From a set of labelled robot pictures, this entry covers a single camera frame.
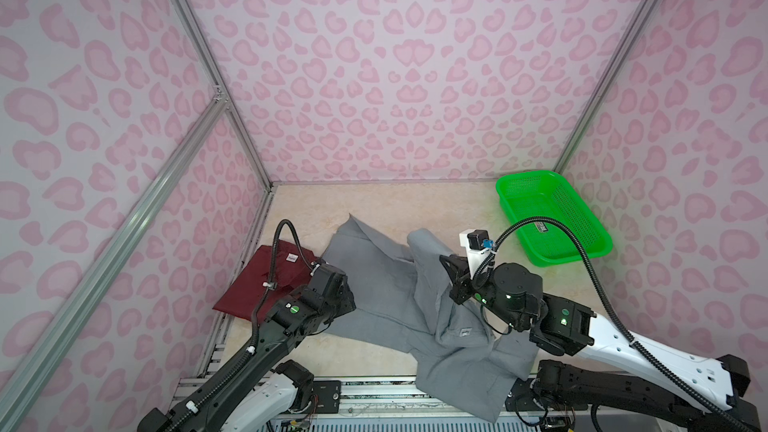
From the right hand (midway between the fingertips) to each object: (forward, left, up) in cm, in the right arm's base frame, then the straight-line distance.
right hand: (439, 259), depth 64 cm
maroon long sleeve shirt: (+14, +59, -31) cm, 68 cm away
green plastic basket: (+46, -47, -29) cm, 72 cm away
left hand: (0, +22, -19) cm, 29 cm away
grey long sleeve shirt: (+3, +7, -30) cm, 31 cm away
